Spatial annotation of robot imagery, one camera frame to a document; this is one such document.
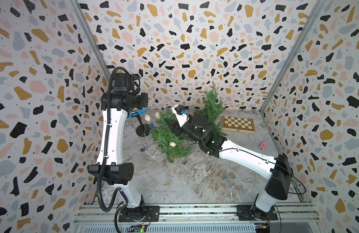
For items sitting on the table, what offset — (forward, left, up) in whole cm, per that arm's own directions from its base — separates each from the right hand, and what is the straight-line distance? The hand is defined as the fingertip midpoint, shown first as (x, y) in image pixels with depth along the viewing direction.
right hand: (171, 115), depth 67 cm
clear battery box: (-14, -29, -38) cm, 50 cm away
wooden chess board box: (+26, -44, -36) cm, 63 cm away
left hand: (+10, +13, +2) cm, 17 cm away
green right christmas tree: (+9, -20, -4) cm, 22 cm away
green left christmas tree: (-9, -1, -13) cm, 16 cm away
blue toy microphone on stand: (+17, +26, -33) cm, 46 cm away
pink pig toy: (+9, -58, -38) cm, 70 cm away
